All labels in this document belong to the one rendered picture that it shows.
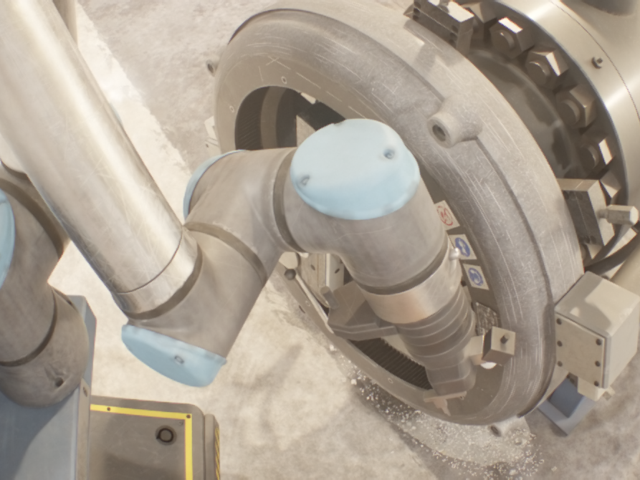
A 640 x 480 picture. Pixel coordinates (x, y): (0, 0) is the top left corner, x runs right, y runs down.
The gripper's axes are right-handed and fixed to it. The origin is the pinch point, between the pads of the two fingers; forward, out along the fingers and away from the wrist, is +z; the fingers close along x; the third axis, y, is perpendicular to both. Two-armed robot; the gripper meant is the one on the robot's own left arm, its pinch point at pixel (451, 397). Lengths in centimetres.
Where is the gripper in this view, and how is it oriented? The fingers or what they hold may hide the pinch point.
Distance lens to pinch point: 86.3
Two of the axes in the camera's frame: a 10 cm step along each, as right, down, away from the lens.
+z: 4.0, 6.7, 6.2
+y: 9.0, -1.9, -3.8
